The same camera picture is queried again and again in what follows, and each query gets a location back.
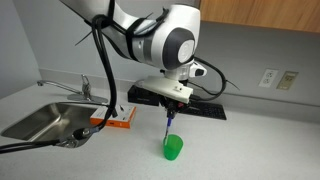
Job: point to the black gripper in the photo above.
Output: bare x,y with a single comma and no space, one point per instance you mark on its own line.
170,104

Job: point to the blue pen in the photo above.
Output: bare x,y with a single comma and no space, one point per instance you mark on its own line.
169,126

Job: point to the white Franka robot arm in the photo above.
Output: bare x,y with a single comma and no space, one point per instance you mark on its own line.
160,36

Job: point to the green plastic cup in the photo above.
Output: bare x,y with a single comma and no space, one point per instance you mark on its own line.
173,150

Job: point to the black cardboard box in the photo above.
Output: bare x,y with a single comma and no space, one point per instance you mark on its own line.
141,96

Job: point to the black keyboard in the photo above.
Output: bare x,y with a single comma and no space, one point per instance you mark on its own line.
206,110

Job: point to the orange and white product box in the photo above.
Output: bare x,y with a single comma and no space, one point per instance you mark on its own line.
127,115

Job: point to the chrome faucet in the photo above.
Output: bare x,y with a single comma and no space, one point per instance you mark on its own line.
85,89

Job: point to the stainless steel sink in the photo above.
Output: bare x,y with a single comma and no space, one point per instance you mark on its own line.
43,120

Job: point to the white wall outlet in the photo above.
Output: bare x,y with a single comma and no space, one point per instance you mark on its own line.
268,77

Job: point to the wall power outlet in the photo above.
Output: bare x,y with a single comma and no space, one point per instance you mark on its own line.
287,80

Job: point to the wooden wall cabinet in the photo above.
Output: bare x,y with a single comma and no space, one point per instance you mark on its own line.
260,13

